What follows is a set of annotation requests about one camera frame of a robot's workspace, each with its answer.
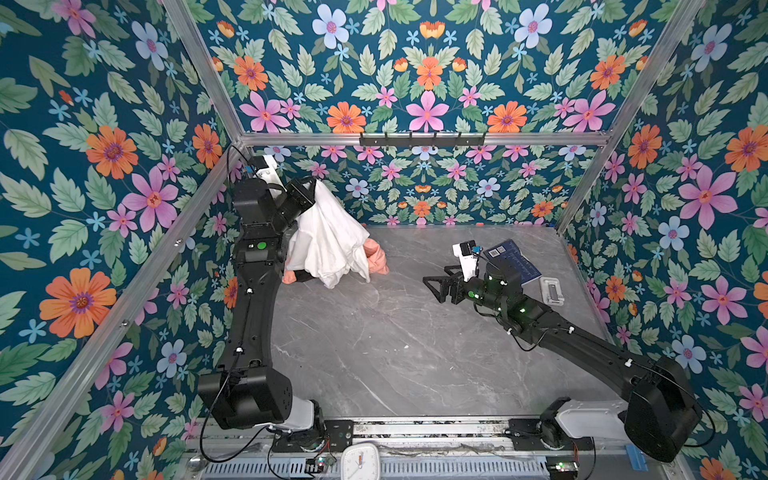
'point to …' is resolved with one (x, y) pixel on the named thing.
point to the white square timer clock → (360, 461)
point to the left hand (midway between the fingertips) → (317, 165)
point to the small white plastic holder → (551, 291)
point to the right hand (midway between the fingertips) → (436, 271)
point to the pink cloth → (374, 255)
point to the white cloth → (328, 243)
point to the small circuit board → (315, 464)
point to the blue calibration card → (510, 253)
